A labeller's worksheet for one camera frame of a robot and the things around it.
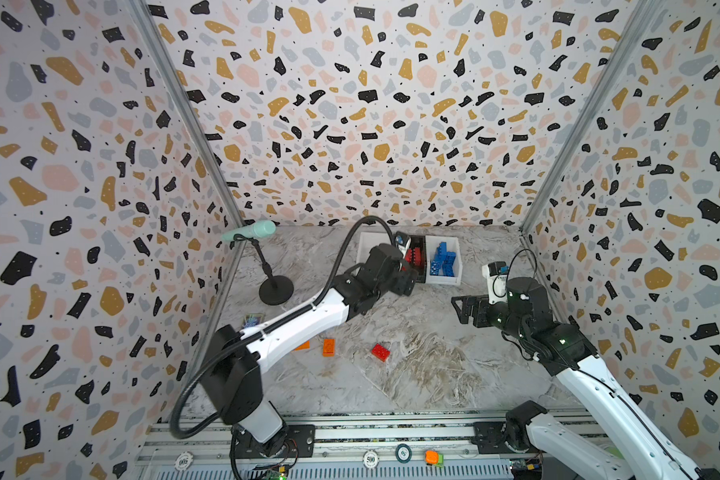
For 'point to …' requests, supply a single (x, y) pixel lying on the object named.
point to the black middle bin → (419, 241)
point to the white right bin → (452, 244)
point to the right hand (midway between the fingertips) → (469, 293)
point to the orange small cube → (431, 457)
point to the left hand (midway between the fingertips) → (409, 260)
